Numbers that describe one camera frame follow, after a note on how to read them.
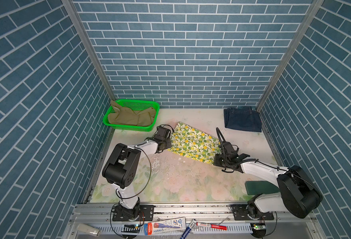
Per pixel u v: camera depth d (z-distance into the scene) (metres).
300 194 0.43
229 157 0.70
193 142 0.99
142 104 1.16
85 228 0.67
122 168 0.48
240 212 0.74
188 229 0.68
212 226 0.69
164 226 0.69
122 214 0.68
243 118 1.12
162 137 0.77
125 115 1.16
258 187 0.81
